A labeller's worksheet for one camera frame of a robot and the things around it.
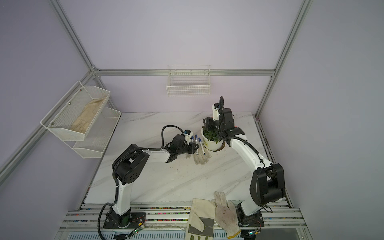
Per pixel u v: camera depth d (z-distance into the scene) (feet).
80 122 2.50
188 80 3.48
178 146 2.59
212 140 2.88
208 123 2.41
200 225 2.35
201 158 3.14
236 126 2.16
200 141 3.40
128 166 1.76
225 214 2.44
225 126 2.12
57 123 2.21
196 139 3.15
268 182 1.47
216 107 2.41
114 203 1.96
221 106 2.34
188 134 2.91
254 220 2.27
